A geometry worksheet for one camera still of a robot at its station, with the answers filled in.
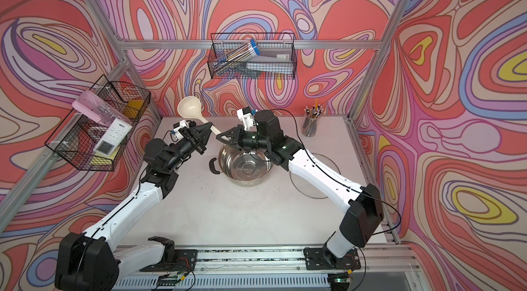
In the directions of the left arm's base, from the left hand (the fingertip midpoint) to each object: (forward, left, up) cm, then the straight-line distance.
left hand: (213, 125), depth 67 cm
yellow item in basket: (+13, +34, -4) cm, 37 cm away
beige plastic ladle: (+12, +11, -2) cm, 17 cm away
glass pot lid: (-5, -36, -35) cm, 51 cm away
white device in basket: (-2, +36, -4) cm, 36 cm away
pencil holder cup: (+26, -41, -25) cm, 54 cm away
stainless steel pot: (+6, -5, -38) cm, 38 cm away
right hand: (-5, -2, -3) cm, 6 cm away
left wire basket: (0, +41, -3) cm, 41 cm away
